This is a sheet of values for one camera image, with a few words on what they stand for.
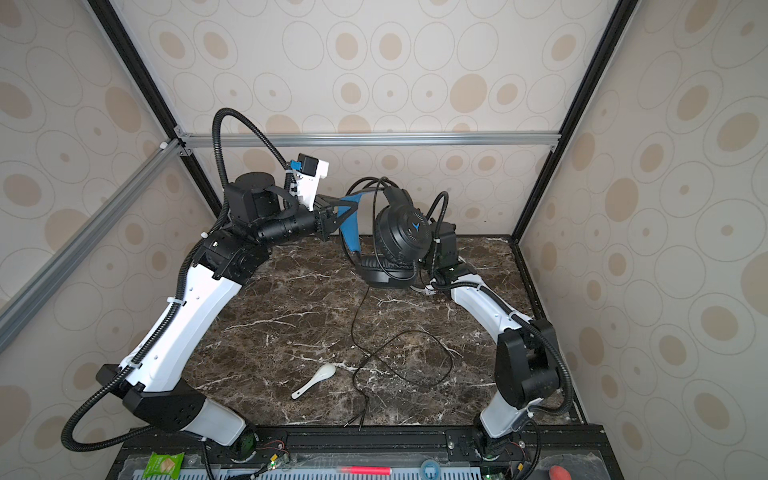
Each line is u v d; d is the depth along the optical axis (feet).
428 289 3.27
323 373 2.80
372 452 2.40
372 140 4.65
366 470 2.31
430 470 2.31
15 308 1.67
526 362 1.48
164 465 2.29
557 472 2.25
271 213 1.52
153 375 1.29
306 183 1.67
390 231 1.43
